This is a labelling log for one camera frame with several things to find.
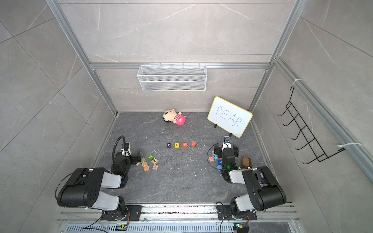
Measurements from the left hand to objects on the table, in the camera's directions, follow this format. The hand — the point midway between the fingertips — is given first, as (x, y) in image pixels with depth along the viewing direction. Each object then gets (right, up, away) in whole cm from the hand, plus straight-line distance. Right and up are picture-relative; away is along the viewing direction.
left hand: (133, 148), depth 92 cm
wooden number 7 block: (+14, -8, 0) cm, 16 cm away
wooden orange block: (+51, -8, +2) cm, 52 cm away
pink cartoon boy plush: (+23, +22, +18) cm, 36 cm away
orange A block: (+33, +1, +6) cm, 34 cm away
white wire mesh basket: (+24, +48, +9) cm, 55 cm away
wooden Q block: (+10, -12, -4) cm, 16 cm away
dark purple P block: (+22, +1, +6) cm, 23 cm away
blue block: (+55, -12, -2) cm, 57 cm away
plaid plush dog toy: (+73, -9, -2) cm, 73 cm away
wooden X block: (+15, -11, -3) cm, 19 cm away
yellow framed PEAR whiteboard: (+65, +21, +10) cm, 69 cm away
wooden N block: (+8, -10, -2) cm, 13 cm away
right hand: (+61, +3, -1) cm, 61 cm away
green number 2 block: (+11, -6, +1) cm, 13 cm away
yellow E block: (+28, +1, +6) cm, 28 cm away
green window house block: (+7, -7, -2) cm, 10 cm away
